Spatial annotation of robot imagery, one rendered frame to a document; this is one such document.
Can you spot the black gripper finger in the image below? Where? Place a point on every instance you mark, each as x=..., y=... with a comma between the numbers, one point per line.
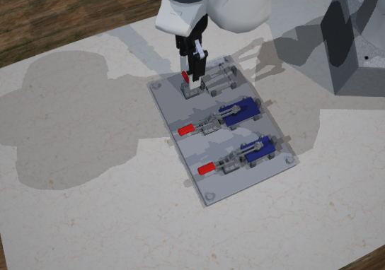
x=197, y=63
x=183, y=54

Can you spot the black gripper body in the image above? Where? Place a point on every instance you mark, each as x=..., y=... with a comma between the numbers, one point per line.
x=197, y=31

